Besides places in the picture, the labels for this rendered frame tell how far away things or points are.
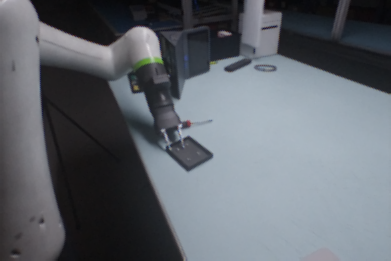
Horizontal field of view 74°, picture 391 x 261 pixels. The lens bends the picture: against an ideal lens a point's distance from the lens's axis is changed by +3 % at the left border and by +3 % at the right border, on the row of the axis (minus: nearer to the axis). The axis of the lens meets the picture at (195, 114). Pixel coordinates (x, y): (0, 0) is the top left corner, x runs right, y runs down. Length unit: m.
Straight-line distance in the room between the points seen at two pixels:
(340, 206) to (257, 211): 0.17
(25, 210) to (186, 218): 0.28
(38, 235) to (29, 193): 0.08
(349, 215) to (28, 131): 0.60
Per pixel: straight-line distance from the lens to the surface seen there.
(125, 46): 0.80
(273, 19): 1.41
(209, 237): 0.53
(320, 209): 0.61
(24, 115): 0.48
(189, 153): 0.69
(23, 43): 0.46
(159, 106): 0.72
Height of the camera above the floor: 1.44
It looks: 30 degrees down
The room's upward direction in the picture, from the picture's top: 3 degrees counter-clockwise
